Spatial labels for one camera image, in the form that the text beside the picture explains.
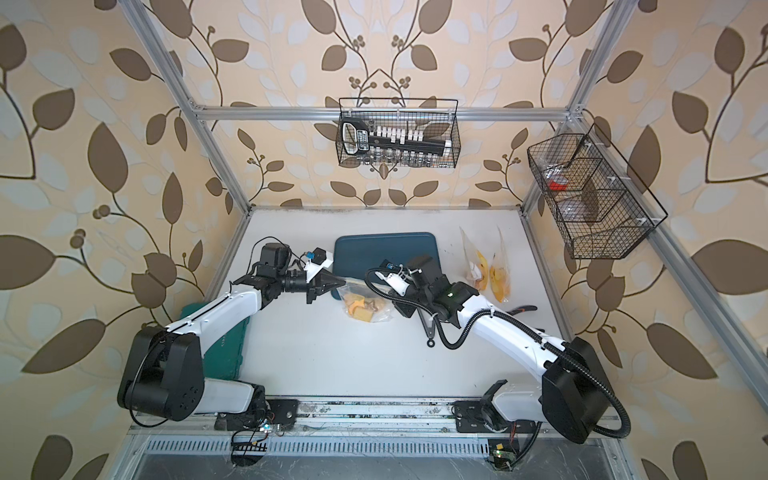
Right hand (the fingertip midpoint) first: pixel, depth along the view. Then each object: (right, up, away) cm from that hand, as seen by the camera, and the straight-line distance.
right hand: (393, 290), depth 82 cm
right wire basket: (+52, +22, -8) cm, 57 cm away
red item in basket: (+46, +29, 0) cm, 54 cm away
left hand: (-16, +4, -1) cm, 16 cm away
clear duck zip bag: (+32, +4, +8) cm, 34 cm away
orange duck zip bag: (+28, +6, +16) cm, 33 cm away
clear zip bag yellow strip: (-10, -6, +11) cm, 16 cm away
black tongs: (+11, -12, +9) cm, 18 cm away
